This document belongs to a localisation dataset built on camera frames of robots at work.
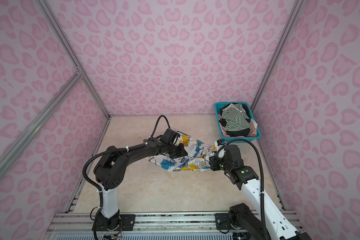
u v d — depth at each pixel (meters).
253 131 0.98
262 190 0.48
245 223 0.57
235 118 0.98
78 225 0.73
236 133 0.96
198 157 0.90
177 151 0.82
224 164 0.65
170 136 0.75
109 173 0.50
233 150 0.58
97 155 0.47
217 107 1.14
